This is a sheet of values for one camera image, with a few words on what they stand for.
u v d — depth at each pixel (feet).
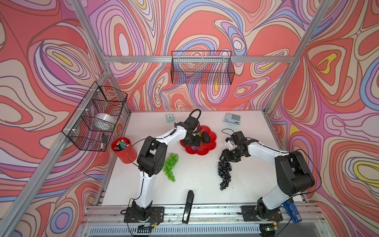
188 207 2.37
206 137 3.23
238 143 2.45
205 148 3.22
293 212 2.33
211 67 3.14
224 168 2.81
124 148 2.77
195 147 3.11
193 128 2.58
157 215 2.38
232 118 3.67
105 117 2.41
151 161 1.75
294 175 1.51
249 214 2.38
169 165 2.84
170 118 3.72
